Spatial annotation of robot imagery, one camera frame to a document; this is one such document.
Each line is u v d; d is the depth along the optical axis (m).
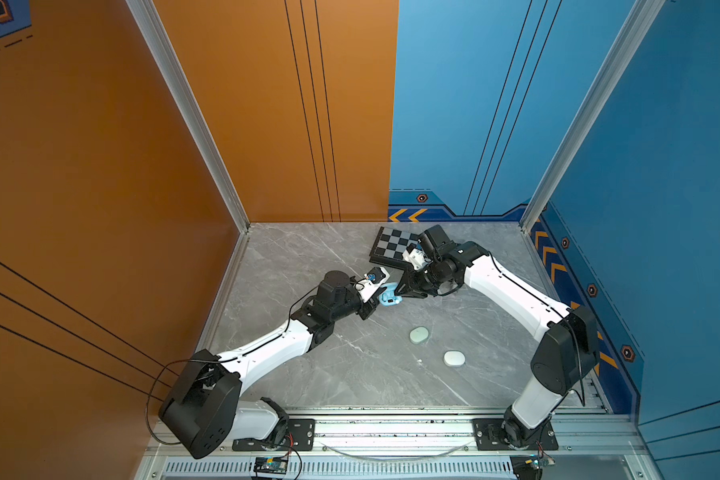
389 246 1.09
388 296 0.80
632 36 0.73
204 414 0.42
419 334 0.89
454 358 0.85
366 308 0.72
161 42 0.73
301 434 0.74
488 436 0.72
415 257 0.78
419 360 0.86
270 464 0.72
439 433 0.76
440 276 0.67
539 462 0.70
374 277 0.67
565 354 0.44
